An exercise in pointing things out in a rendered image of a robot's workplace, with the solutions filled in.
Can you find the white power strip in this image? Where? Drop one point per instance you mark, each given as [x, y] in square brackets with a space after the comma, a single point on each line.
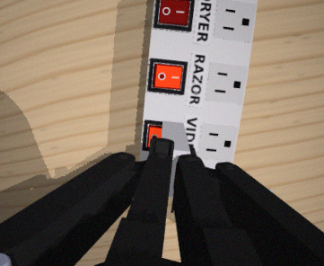
[197, 72]

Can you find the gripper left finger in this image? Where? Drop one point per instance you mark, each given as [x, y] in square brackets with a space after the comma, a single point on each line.
[61, 227]

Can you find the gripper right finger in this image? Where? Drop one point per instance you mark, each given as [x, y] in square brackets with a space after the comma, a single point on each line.
[242, 223]

